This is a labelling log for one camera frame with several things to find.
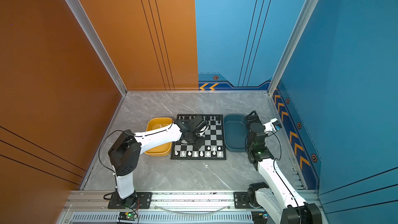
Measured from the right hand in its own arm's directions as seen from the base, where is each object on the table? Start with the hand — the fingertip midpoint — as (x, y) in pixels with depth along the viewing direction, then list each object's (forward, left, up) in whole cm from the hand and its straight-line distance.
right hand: (253, 116), depth 80 cm
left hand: (-7, +27, -15) cm, 32 cm away
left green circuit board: (-41, +60, -21) cm, 75 cm away
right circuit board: (-41, +1, -21) cm, 46 cm away
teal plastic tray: (+3, +6, -19) cm, 20 cm away
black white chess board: (-9, +21, -17) cm, 28 cm away
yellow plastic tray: (+7, +58, -18) cm, 61 cm away
